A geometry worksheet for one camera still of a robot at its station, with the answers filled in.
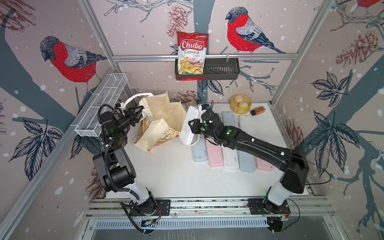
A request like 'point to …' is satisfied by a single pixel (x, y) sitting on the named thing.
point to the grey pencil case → (199, 149)
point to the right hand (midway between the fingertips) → (186, 124)
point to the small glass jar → (192, 103)
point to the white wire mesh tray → (89, 124)
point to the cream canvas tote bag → (162, 119)
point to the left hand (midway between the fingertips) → (143, 106)
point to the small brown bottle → (257, 111)
